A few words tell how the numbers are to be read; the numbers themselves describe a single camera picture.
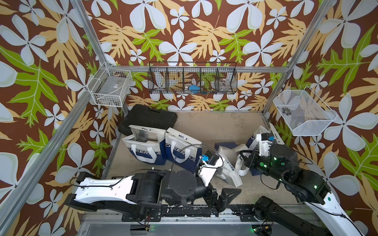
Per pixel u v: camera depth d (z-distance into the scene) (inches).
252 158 20.6
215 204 15.1
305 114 31.8
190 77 38.4
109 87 33.9
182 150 11.4
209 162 14.6
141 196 13.4
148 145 28.2
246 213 29.0
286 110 33.4
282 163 16.9
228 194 14.3
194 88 37.7
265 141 21.4
